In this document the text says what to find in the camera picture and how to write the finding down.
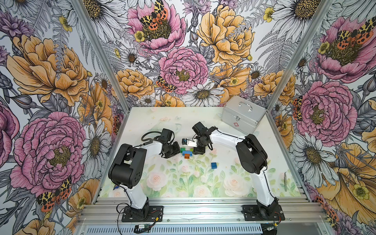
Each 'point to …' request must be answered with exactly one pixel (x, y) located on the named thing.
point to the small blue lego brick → (214, 165)
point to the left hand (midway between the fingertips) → (179, 154)
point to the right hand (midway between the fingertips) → (197, 150)
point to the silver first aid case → (243, 114)
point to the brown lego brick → (187, 155)
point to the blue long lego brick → (187, 152)
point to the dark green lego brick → (182, 149)
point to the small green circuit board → (142, 226)
